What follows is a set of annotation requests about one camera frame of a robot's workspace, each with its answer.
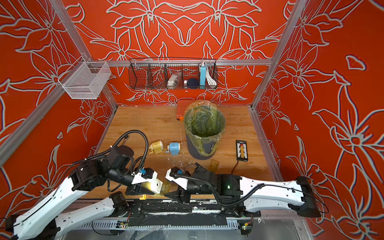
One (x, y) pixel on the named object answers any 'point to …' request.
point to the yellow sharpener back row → (156, 147)
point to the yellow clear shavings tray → (213, 166)
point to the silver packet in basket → (174, 80)
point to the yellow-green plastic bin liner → (205, 123)
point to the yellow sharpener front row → (147, 185)
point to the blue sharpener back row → (174, 148)
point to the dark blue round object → (192, 83)
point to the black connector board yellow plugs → (241, 150)
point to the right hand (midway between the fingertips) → (164, 189)
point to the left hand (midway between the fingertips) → (155, 183)
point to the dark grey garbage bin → (194, 152)
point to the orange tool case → (182, 105)
